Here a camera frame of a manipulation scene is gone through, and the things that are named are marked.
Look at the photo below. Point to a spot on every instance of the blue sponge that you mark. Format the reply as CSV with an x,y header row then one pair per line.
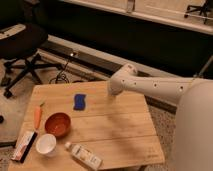
x,y
79,102

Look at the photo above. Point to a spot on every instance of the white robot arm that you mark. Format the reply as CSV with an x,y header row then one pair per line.
x,y
193,137

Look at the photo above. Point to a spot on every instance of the wooden table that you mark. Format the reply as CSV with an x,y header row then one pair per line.
x,y
118,129

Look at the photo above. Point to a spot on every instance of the red bowl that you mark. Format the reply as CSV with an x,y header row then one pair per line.
x,y
58,124

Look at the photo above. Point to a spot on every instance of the orange carrot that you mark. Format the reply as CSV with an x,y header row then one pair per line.
x,y
38,115

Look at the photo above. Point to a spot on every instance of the white plastic bottle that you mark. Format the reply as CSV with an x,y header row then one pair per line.
x,y
84,155

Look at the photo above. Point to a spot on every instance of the white cup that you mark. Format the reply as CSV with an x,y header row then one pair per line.
x,y
46,145

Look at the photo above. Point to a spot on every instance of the metal stand right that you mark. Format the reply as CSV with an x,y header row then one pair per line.
x,y
204,68

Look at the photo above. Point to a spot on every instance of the black office chair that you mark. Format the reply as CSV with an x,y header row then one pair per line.
x,y
19,41

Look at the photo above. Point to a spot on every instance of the toothpaste box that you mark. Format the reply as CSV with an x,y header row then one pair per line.
x,y
24,146

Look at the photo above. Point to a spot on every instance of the distant chair base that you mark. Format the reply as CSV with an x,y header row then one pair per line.
x,y
203,10

